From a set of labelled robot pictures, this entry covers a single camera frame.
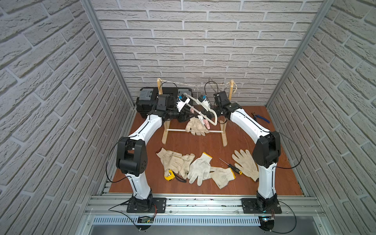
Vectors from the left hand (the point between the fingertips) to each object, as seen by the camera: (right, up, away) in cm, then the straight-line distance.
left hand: (194, 111), depth 84 cm
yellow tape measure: (-13, -37, -2) cm, 39 cm away
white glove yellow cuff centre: (+4, -34, +1) cm, 35 cm away
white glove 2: (-6, -31, +3) cm, 31 cm away
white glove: (-11, -31, +3) cm, 33 cm away
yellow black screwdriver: (+25, -35, +1) cm, 43 cm away
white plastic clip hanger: (+3, -1, -9) cm, 10 cm away
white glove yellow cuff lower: (+16, -38, -1) cm, 41 cm away
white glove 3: (+1, -9, +6) cm, 11 cm away
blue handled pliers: (+49, -2, +29) cm, 57 cm away
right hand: (+3, -1, +3) cm, 4 cm away
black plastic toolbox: (-33, +9, +16) cm, 38 cm away
